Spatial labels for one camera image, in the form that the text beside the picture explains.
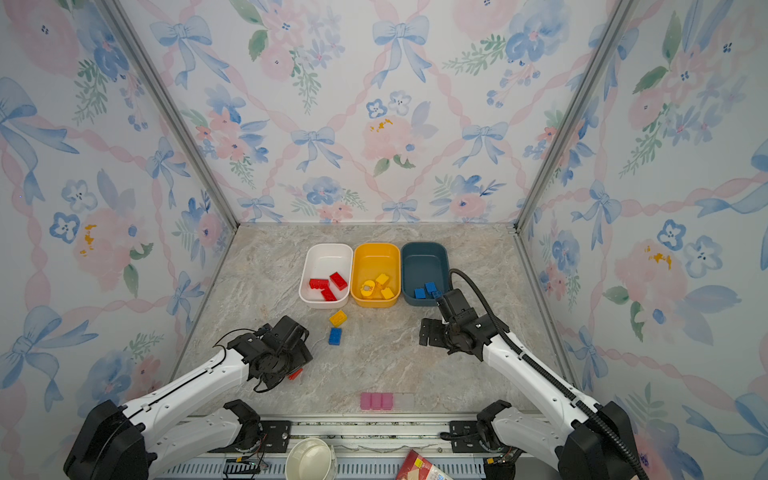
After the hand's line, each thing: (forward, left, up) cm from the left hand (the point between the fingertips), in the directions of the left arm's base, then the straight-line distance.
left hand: (301, 360), depth 83 cm
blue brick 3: (+8, -8, -2) cm, 11 cm away
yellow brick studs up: (+15, -8, -3) cm, 17 cm away
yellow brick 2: (+22, -24, 0) cm, 32 cm away
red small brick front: (-3, +3, -3) cm, 5 cm away
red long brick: (+26, 0, -1) cm, 26 cm away
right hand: (+6, -36, +6) cm, 37 cm away
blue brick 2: (+25, -38, -1) cm, 45 cm away
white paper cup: (-22, -6, -3) cm, 23 cm away
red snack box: (-24, -31, +1) cm, 39 cm away
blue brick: (+23, -34, 0) cm, 41 cm away
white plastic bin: (+36, 0, -1) cm, 36 cm away
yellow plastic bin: (+36, -17, -1) cm, 40 cm away
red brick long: (+27, -7, 0) cm, 28 cm away
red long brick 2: (+22, -4, -1) cm, 22 cm away
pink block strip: (-9, -21, -2) cm, 23 cm away
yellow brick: (+28, -22, 0) cm, 35 cm away
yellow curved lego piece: (+24, -17, +1) cm, 29 cm away
